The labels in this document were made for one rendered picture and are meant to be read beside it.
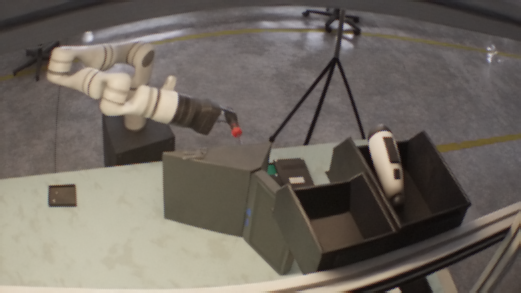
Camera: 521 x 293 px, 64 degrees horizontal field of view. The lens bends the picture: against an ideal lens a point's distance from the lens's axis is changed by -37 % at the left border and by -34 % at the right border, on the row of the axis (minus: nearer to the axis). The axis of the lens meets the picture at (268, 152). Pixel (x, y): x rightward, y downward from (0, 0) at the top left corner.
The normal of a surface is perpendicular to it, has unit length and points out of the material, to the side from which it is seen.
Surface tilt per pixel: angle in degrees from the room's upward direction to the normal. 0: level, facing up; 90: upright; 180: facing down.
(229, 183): 90
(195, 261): 0
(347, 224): 3
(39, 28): 90
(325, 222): 3
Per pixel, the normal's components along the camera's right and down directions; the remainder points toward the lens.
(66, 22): 0.30, 0.64
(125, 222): 0.13, -0.76
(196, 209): -0.12, 0.62
